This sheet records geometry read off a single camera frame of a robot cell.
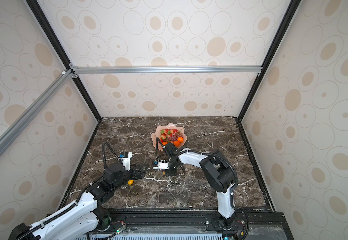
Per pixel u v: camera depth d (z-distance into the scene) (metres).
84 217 0.59
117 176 0.61
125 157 0.70
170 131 1.05
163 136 1.02
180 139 1.00
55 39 0.78
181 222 0.75
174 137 1.03
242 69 0.91
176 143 0.99
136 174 0.70
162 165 0.81
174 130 1.06
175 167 0.80
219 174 0.50
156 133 1.05
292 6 0.68
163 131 1.06
